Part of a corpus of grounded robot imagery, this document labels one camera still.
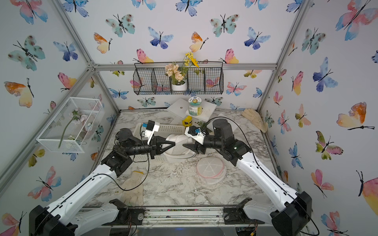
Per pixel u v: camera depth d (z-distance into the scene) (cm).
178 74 81
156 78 99
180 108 101
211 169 84
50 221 38
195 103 82
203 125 98
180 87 91
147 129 56
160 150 60
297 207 38
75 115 74
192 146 60
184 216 76
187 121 104
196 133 55
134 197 79
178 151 64
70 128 67
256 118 115
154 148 56
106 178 49
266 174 44
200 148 59
